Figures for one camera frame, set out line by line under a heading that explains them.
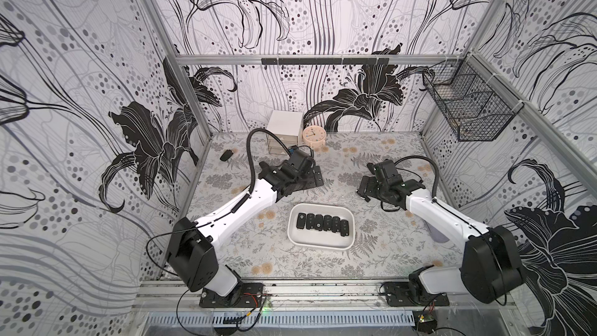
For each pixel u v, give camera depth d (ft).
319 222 2.89
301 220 2.90
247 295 2.40
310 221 2.88
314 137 3.76
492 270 1.32
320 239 2.78
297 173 1.95
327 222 2.84
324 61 2.96
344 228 2.82
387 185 2.13
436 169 2.12
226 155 3.53
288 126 3.43
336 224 2.83
